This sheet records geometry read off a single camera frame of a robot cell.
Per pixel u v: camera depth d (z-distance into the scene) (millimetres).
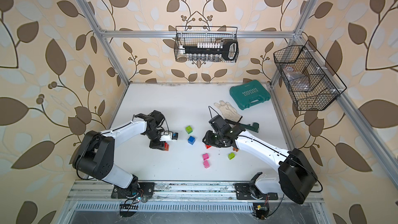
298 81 697
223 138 607
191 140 887
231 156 841
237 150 866
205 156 829
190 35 912
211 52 847
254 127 963
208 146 882
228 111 1044
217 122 644
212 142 722
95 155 448
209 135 724
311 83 733
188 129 934
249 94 1081
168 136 784
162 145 771
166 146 869
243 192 732
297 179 408
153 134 733
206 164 815
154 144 771
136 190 669
